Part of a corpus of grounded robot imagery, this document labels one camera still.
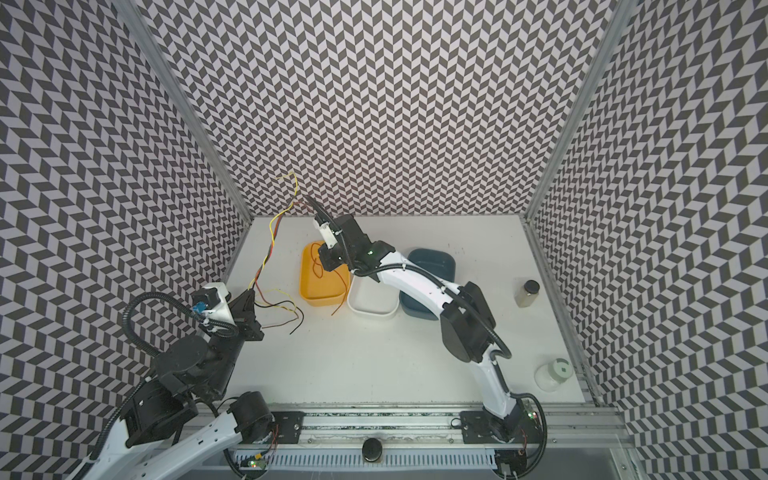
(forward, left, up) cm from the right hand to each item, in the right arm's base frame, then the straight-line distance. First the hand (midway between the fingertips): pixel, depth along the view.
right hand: (325, 243), depth 84 cm
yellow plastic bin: (-3, +5, -18) cm, 19 cm away
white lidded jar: (-33, -58, -16) cm, 69 cm away
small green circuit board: (-49, +12, -18) cm, 54 cm away
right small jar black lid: (-10, -59, -15) cm, 61 cm away
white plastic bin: (-5, -10, -21) cm, 24 cm away
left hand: (-21, +10, +10) cm, 26 cm away
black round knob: (-47, -14, -12) cm, 51 cm away
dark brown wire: (-20, +8, +13) cm, 25 cm away
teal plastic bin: (+5, -34, -17) cm, 38 cm away
